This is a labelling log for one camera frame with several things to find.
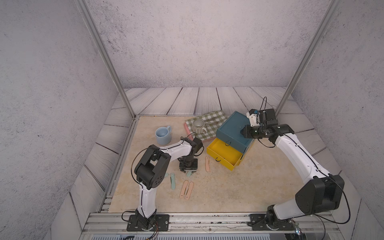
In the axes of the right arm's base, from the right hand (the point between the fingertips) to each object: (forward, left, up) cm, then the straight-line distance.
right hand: (242, 132), depth 83 cm
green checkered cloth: (+27, +14, -20) cm, 36 cm away
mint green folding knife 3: (-20, +39, -21) cm, 49 cm away
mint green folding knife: (-15, +30, -20) cm, 39 cm away
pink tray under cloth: (+18, +32, -21) cm, 42 cm away
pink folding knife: (-8, +19, -21) cm, 29 cm away
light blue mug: (+11, +48, -16) cm, 52 cm away
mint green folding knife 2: (-30, +35, +13) cm, 48 cm away
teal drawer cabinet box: (0, +7, 0) cm, 7 cm away
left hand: (-14, +27, -21) cm, 37 cm away
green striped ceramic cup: (+20, +25, -18) cm, 37 cm away
